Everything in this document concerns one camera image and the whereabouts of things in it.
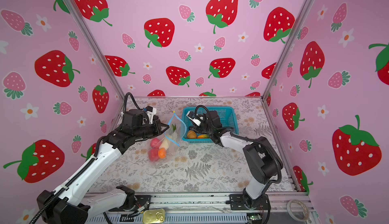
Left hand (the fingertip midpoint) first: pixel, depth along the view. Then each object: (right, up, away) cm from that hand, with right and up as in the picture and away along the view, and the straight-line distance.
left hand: (169, 125), depth 73 cm
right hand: (+10, +4, +14) cm, 18 cm away
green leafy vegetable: (0, -2, +11) cm, 11 cm away
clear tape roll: (+65, -39, 0) cm, 76 cm away
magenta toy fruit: (-12, -12, +16) cm, 23 cm away
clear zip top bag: (-1, -10, +16) cm, 19 cm away
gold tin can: (-5, -41, -6) cm, 41 cm away
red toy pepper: (-12, -18, +12) cm, 24 cm away
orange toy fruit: (-6, -17, +11) cm, 21 cm away
